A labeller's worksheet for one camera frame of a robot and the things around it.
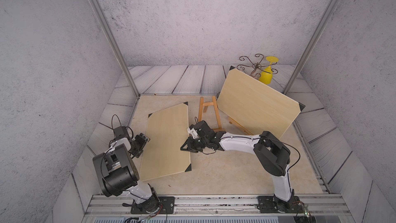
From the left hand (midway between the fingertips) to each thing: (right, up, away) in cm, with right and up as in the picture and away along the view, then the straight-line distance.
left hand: (148, 141), depth 93 cm
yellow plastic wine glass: (+73, +40, +8) cm, 83 cm away
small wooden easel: (+57, +7, +3) cm, 57 cm away
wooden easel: (+34, +22, -4) cm, 40 cm away
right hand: (+21, -2, -11) cm, 24 cm away
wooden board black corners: (+61, +22, -11) cm, 65 cm away
